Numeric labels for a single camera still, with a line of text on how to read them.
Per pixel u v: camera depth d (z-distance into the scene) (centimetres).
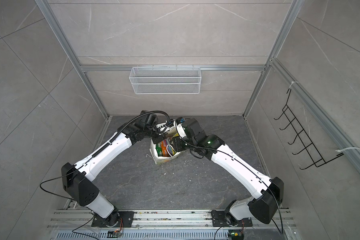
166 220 75
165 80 101
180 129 64
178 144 62
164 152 86
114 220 69
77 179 41
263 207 38
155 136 69
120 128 55
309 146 63
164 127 66
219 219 73
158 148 69
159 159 72
